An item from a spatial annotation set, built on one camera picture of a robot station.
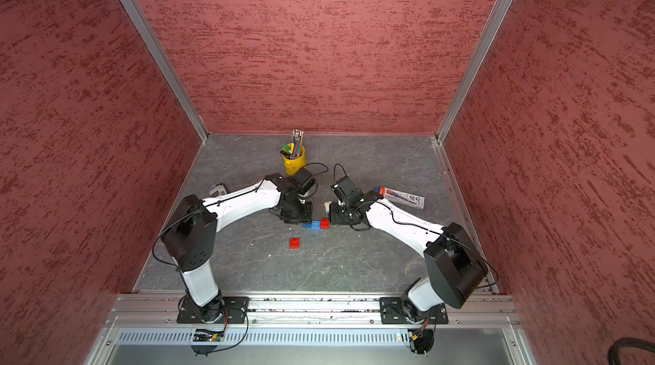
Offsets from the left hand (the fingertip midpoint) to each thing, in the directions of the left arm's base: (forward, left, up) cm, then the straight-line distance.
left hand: (304, 225), depth 86 cm
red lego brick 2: (-5, +3, -3) cm, 7 cm away
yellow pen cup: (+25, +6, +2) cm, 26 cm away
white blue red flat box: (+15, -37, -5) cm, 40 cm away
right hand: (+1, -11, +2) cm, 11 cm away
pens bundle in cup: (+30, +7, +6) cm, 31 cm away
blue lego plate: (+2, -4, -3) cm, 5 cm away
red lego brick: (+2, -7, -2) cm, 8 cm away
